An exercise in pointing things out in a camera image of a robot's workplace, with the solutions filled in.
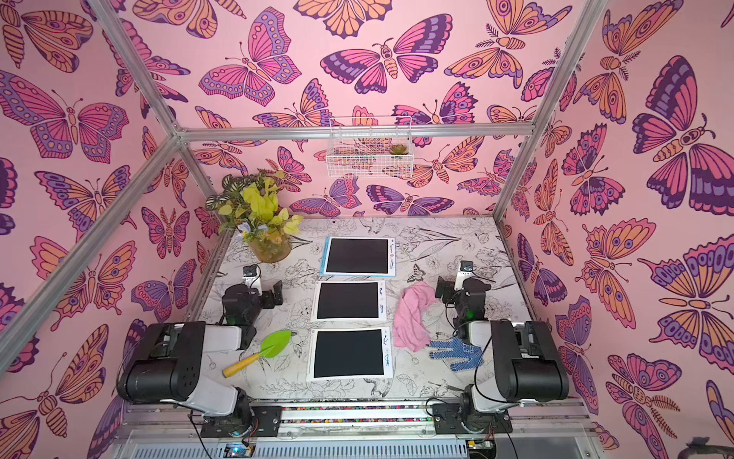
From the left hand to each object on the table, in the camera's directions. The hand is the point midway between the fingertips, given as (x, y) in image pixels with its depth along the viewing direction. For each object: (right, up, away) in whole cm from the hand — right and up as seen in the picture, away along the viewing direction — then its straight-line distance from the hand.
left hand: (269, 279), depth 95 cm
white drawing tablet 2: (+26, -8, +3) cm, 28 cm away
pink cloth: (+46, -15, -7) cm, 49 cm away
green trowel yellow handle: (+4, -19, -7) cm, 21 cm away
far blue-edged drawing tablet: (+29, +7, +15) cm, 33 cm away
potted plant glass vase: (-6, +25, -2) cm, 26 cm away
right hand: (+62, +1, -1) cm, 62 cm away
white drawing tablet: (+28, -21, -10) cm, 36 cm away
